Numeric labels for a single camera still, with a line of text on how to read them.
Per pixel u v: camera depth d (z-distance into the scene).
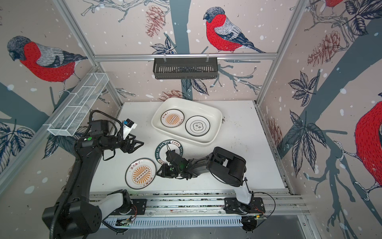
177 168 0.69
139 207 0.73
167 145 0.98
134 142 0.67
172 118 1.10
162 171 0.78
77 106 0.78
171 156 0.73
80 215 0.38
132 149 0.68
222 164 0.54
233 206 0.73
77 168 0.44
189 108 1.14
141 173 0.85
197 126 1.05
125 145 0.66
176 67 1.07
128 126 0.66
